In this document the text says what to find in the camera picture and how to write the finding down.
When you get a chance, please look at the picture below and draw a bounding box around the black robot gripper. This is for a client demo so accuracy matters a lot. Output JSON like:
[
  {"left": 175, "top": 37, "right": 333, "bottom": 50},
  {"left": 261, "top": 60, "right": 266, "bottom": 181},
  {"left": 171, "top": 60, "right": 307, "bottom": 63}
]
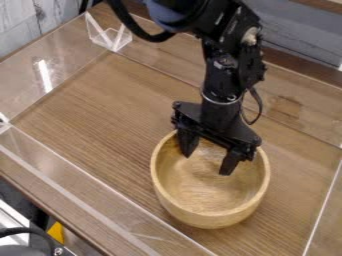
[{"left": 171, "top": 94, "right": 262, "bottom": 176}]

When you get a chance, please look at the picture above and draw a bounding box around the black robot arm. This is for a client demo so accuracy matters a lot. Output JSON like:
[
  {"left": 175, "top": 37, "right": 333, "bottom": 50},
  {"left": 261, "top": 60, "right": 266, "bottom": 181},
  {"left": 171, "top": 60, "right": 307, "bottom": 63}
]
[{"left": 108, "top": 0, "right": 267, "bottom": 176}]

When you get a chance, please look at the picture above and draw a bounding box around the brown wooden bowl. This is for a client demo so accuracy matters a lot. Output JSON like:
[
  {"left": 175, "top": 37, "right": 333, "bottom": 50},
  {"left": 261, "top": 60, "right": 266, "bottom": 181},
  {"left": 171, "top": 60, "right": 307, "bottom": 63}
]
[{"left": 150, "top": 132, "right": 271, "bottom": 229}]

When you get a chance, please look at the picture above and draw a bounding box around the yellow black device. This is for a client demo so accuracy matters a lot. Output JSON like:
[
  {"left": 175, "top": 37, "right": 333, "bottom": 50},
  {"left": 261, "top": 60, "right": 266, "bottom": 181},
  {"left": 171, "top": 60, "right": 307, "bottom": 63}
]
[{"left": 25, "top": 221, "right": 78, "bottom": 256}]

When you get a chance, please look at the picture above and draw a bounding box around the clear acrylic tray wall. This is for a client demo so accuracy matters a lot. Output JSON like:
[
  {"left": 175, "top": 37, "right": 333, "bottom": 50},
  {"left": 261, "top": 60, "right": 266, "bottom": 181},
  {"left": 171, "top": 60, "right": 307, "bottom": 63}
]
[{"left": 0, "top": 18, "right": 342, "bottom": 256}]

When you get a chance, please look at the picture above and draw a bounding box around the clear acrylic corner bracket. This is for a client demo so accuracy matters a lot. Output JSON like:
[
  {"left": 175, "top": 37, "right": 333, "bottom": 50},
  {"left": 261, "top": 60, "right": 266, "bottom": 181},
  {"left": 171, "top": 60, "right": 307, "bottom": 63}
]
[{"left": 84, "top": 13, "right": 132, "bottom": 52}]

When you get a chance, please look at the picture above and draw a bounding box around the black cable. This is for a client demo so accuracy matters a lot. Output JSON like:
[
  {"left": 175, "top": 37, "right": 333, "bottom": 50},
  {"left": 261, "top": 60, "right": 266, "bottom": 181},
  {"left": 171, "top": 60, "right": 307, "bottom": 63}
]
[{"left": 0, "top": 227, "right": 59, "bottom": 256}]

